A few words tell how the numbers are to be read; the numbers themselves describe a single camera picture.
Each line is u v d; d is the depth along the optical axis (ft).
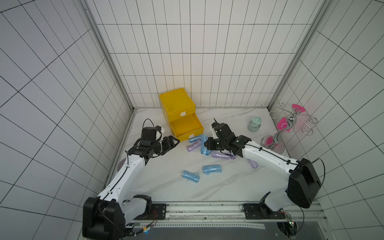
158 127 2.50
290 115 2.55
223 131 2.04
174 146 2.35
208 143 2.33
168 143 2.29
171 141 2.35
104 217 1.18
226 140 2.06
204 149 2.59
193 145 3.12
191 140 3.20
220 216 2.38
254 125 3.37
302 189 1.36
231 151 1.93
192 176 2.67
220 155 2.95
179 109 2.95
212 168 2.76
